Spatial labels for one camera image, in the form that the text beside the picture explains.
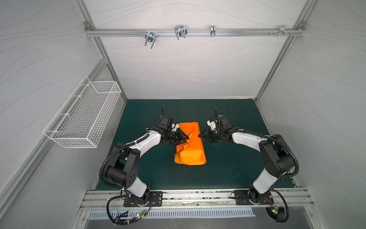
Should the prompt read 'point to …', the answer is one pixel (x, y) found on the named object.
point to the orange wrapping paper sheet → (190, 152)
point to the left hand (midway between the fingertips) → (187, 139)
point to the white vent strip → (170, 213)
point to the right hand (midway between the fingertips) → (199, 136)
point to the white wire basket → (83, 119)
